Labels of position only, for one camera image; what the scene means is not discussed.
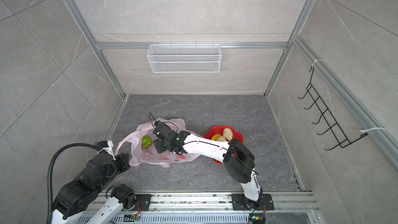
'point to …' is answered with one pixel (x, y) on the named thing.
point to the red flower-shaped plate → (219, 130)
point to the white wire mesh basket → (184, 58)
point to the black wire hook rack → (326, 115)
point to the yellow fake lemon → (214, 137)
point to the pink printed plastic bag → (132, 148)
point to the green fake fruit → (146, 142)
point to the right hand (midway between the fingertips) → (158, 142)
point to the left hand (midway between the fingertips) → (130, 151)
